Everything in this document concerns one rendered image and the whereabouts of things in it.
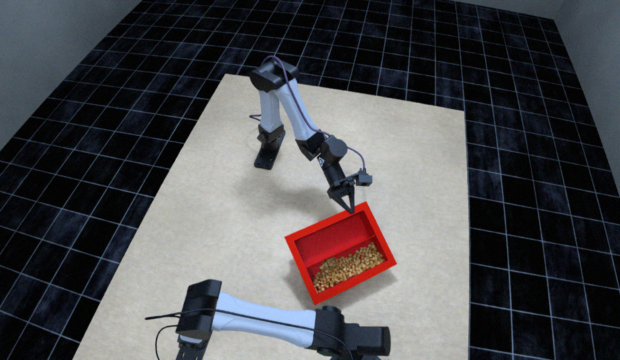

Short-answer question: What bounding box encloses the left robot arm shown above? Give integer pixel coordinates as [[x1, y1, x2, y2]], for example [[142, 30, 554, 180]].
[[249, 59, 348, 172]]

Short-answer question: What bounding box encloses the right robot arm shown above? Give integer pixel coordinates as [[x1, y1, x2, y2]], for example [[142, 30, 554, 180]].
[[176, 279, 391, 360]]

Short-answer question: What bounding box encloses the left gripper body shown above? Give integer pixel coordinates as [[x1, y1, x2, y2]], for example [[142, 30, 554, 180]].
[[324, 163, 369, 199]]

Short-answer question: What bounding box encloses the red divided box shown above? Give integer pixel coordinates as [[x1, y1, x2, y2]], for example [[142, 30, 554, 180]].
[[284, 201, 397, 305]]

